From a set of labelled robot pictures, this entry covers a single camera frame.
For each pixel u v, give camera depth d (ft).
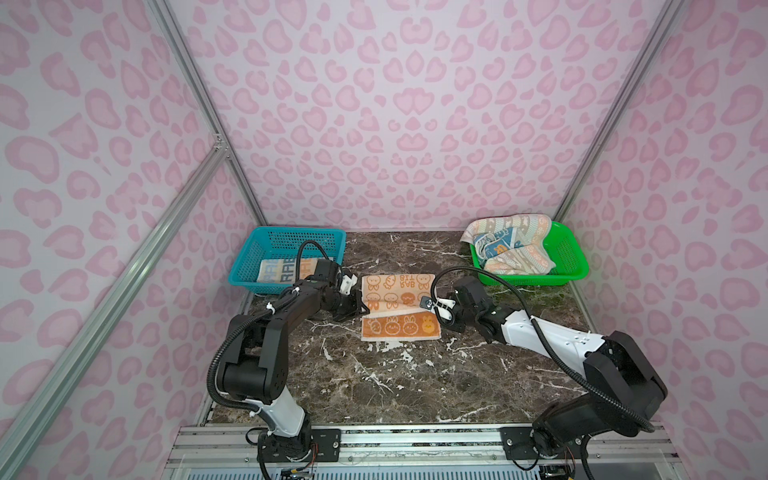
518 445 2.41
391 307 2.96
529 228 3.61
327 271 2.46
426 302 2.50
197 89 2.63
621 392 1.41
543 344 1.65
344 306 2.61
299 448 2.19
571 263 3.36
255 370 1.52
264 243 3.63
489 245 3.46
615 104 2.81
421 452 2.37
